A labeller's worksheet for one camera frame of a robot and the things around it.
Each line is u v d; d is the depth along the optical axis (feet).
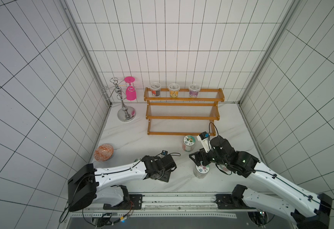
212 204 2.39
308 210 1.28
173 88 2.65
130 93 3.42
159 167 1.93
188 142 2.84
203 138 2.08
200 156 2.05
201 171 2.49
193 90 2.61
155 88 2.67
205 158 2.06
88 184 1.32
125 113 3.62
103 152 2.94
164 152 2.39
